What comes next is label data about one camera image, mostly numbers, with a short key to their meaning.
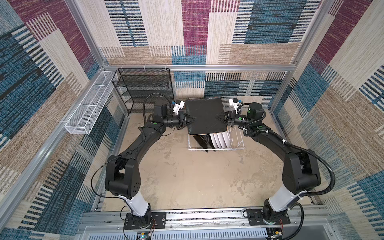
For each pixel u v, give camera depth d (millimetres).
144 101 756
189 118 760
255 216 734
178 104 760
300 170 465
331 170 410
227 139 893
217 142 871
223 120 759
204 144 897
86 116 940
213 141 871
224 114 776
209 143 888
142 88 1082
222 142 871
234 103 773
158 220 731
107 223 747
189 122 743
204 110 786
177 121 726
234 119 735
